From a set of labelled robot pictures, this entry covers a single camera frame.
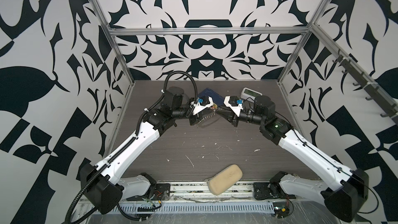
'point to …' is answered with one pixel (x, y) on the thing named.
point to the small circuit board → (281, 209)
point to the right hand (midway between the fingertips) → (219, 107)
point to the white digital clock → (250, 95)
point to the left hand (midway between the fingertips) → (211, 105)
